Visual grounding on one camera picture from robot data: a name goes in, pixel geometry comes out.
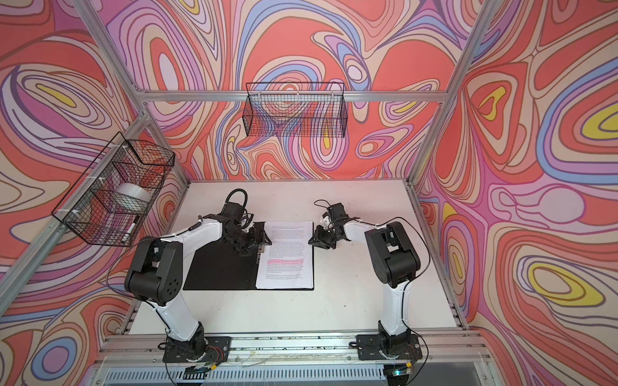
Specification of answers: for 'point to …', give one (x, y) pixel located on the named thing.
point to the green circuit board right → (398, 371)
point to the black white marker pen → (131, 227)
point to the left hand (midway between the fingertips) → (265, 245)
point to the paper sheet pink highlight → (287, 263)
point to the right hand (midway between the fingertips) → (313, 246)
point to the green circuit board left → (196, 371)
